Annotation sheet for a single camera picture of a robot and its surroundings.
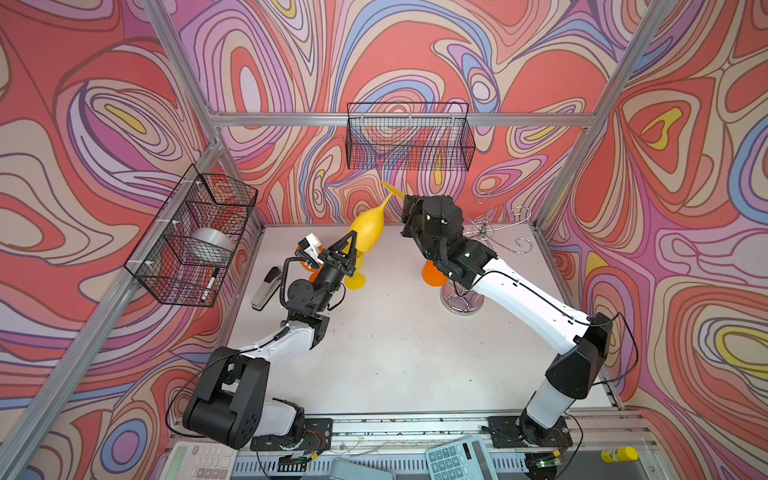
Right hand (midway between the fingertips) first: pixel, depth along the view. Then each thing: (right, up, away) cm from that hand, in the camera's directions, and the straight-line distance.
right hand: (401, 196), depth 70 cm
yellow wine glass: (-13, -23, +32) cm, 42 cm away
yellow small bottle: (+48, -57, -6) cm, 75 cm away
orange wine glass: (-21, -18, 0) cm, 27 cm away
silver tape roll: (-45, -12, 0) cm, 47 cm away
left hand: (-9, -10, -1) cm, 13 cm away
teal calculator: (+15, -62, -1) cm, 64 cm away
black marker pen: (-47, -21, +3) cm, 52 cm away
